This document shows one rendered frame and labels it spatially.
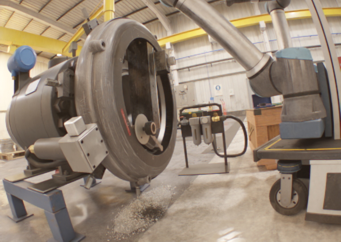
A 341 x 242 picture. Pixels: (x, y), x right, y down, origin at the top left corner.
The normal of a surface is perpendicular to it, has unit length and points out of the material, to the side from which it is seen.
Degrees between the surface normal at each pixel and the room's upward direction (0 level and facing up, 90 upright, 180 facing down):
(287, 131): 90
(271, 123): 90
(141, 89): 86
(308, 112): 70
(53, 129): 110
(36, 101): 81
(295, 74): 90
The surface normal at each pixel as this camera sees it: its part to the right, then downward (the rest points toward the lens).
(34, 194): -0.32, 0.03
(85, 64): -0.32, -0.19
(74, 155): -0.25, 0.40
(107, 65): 0.73, -0.18
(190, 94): -0.57, 0.06
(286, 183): -0.78, 0.09
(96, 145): 0.94, -0.12
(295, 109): -0.83, -0.25
